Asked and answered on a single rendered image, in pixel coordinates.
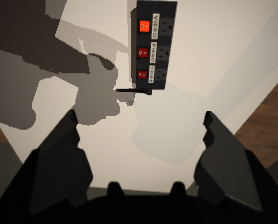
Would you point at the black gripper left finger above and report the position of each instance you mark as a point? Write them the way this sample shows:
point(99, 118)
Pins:
point(52, 181)

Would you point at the black power strip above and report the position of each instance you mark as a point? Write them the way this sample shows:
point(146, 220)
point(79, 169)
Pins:
point(154, 32)

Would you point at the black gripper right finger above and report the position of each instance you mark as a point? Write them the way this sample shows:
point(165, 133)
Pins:
point(231, 176)

